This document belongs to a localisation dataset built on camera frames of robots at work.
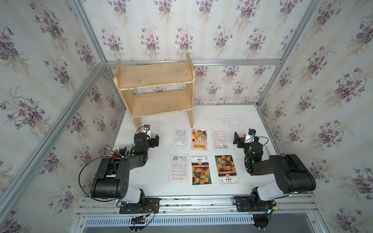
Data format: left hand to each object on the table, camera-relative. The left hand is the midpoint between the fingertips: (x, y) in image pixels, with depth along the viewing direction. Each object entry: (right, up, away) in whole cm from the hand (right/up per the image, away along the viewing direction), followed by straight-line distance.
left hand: (150, 134), depth 93 cm
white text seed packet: (+19, -19, -7) cm, 28 cm away
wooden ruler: (+77, -10, 0) cm, 78 cm away
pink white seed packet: (+46, -4, +5) cm, 47 cm away
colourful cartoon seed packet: (+32, -4, +5) cm, 33 cm away
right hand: (+61, +1, -3) cm, 61 cm away
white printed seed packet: (+19, -2, +7) cm, 20 cm away
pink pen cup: (-15, -9, -10) cm, 20 cm away
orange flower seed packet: (+48, -20, -7) cm, 52 cm away
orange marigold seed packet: (+32, -20, -8) cm, 39 cm away
